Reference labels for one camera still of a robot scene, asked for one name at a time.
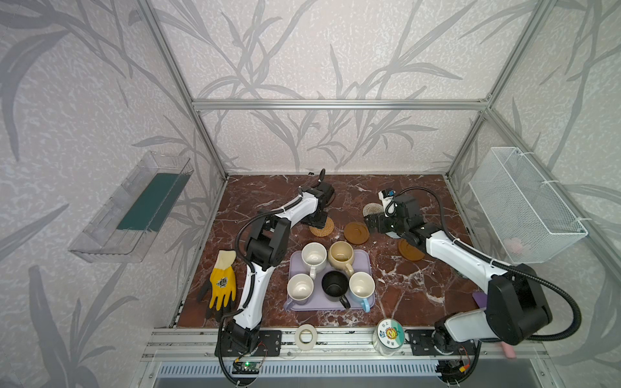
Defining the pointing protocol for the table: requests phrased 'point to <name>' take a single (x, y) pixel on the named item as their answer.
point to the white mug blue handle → (361, 288)
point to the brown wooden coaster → (356, 233)
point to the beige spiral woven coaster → (372, 208)
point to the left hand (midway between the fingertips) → (313, 223)
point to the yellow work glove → (219, 291)
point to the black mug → (334, 286)
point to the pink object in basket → (513, 244)
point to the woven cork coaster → (326, 230)
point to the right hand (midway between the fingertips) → (374, 214)
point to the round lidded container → (388, 337)
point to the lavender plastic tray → (317, 301)
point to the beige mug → (340, 256)
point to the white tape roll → (309, 346)
